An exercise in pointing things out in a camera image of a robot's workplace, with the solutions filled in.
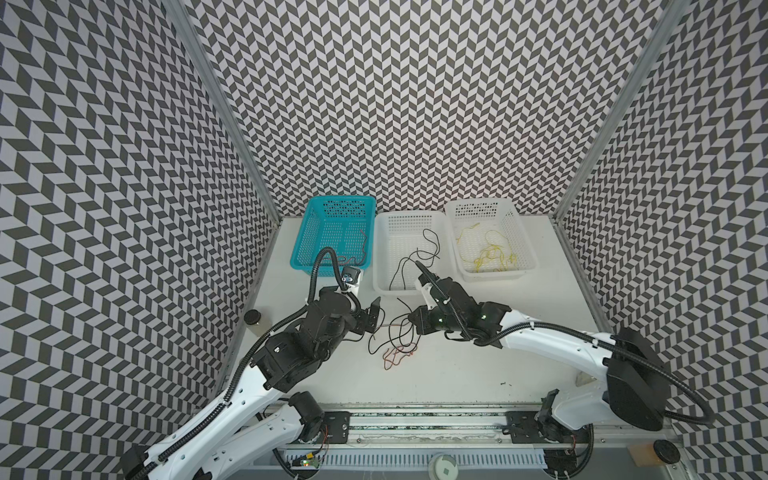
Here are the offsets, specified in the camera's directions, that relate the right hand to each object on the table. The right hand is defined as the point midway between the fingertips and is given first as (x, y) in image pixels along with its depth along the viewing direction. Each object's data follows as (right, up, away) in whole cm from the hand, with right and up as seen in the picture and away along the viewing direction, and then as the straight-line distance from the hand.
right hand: (409, 314), depth 79 cm
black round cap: (+54, -25, -17) cm, 61 cm away
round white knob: (+6, -26, -20) cm, 33 cm away
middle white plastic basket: (-1, +21, +33) cm, 39 cm away
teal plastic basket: (-25, +26, +38) cm, 53 cm away
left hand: (-11, +7, -9) cm, 16 cm away
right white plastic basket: (+36, +30, +36) cm, 59 cm away
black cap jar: (-43, -1, +2) cm, 43 cm away
